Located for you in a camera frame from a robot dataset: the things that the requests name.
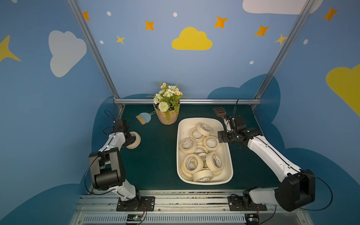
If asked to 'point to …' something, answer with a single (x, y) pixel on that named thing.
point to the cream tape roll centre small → (200, 149)
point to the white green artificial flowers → (168, 98)
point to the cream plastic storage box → (201, 160)
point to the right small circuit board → (252, 218)
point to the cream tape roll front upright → (203, 176)
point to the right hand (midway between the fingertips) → (228, 133)
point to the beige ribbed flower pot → (168, 117)
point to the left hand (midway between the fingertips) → (125, 140)
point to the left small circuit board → (134, 217)
